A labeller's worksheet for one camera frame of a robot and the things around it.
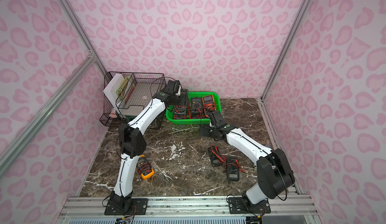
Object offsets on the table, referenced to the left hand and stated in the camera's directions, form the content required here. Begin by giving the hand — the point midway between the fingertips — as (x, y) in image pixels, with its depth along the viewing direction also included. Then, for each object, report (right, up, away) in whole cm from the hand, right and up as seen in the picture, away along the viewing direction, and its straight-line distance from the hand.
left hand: (183, 96), depth 96 cm
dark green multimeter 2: (-1, -10, -4) cm, 11 cm away
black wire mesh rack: (-37, +2, +1) cm, 37 cm away
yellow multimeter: (-20, -40, -15) cm, 47 cm away
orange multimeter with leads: (+17, -5, +7) cm, 19 cm away
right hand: (+13, -21, -9) cm, 26 cm away
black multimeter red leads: (+20, -37, -10) cm, 43 cm away
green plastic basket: (-9, -10, -1) cm, 13 cm away
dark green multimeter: (+9, -7, +7) cm, 13 cm away
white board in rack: (-42, -1, -6) cm, 43 cm away
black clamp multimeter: (+28, -41, -15) cm, 52 cm away
